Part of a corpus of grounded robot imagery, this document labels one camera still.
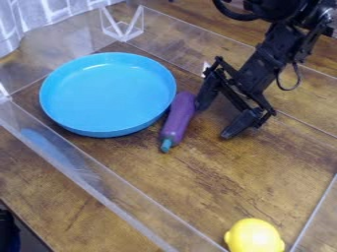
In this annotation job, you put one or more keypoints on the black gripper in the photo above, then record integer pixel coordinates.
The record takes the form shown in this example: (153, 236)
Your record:
(244, 85)

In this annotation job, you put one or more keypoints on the purple toy eggplant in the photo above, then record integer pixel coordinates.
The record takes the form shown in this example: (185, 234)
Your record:
(181, 114)

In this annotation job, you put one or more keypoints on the blue round tray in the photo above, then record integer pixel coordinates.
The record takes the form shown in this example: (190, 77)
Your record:
(107, 94)

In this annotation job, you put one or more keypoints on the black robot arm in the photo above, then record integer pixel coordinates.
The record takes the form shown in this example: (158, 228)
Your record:
(300, 21)

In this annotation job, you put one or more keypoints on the yellow toy lemon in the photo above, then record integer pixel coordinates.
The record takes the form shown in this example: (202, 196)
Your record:
(253, 235)

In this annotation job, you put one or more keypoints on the grey patterned curtain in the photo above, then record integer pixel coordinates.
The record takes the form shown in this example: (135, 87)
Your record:
(24, 15)

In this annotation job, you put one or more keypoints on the clear acrylic corner bracket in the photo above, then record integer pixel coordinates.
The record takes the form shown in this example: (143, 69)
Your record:
(119, 30)

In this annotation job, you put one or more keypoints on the clear acrylic enclosure wall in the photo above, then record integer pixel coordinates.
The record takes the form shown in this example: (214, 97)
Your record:
(113, 195)

